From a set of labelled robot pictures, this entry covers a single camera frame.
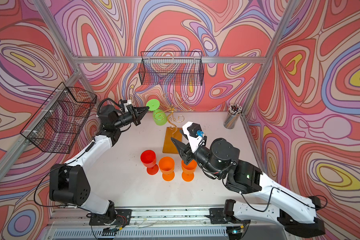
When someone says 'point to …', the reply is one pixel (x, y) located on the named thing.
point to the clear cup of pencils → (233, 112)
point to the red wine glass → (148, 158)
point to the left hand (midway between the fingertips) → (150, 108)
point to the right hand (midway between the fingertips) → (178, 139)
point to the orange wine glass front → (188, 170)
